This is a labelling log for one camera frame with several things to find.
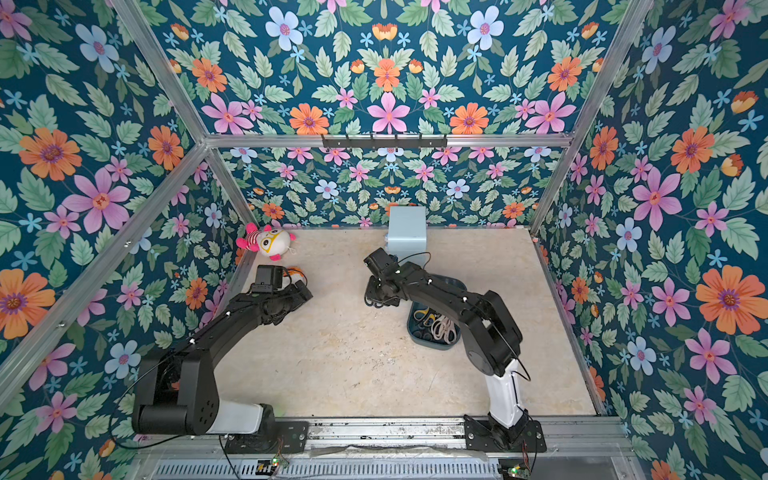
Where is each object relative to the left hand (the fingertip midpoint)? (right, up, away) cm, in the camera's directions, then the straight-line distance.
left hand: (306, 294), depth 91 cm
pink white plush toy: (-17, +17, +16) cm, 29 cm away
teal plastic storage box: (+36, -12, -2) cm, 38 cm away
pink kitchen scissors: (+42, -10, -3) cm, 44 cm away
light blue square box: (+31, +19, +4) cm, 37 cm away
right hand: (+21, 0, -2) cm, 21 cm away
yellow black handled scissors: (+37, -7, 0) cm, 37 cm away
